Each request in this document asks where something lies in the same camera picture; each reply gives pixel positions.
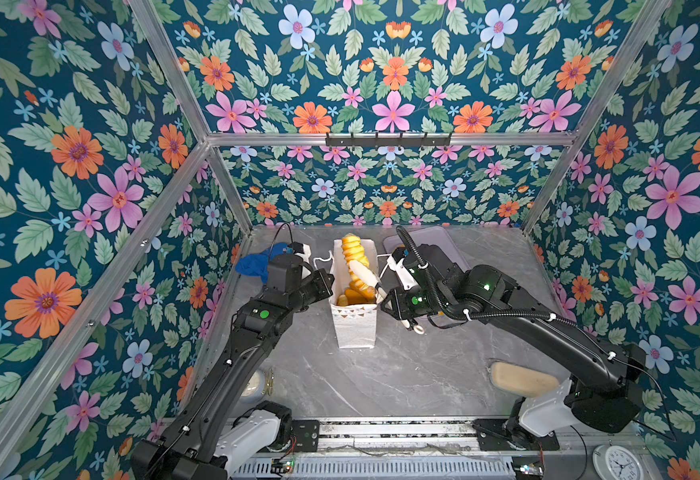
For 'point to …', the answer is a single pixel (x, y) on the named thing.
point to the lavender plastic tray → (424, 235)
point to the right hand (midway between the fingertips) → (382, 303)
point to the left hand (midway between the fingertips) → (340, 270)
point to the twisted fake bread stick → (354, 251)
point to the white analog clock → (613, 462)
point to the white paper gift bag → (356, 326)
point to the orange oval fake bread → (353, 298)
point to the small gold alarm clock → (260, 384)
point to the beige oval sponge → (521, 381)
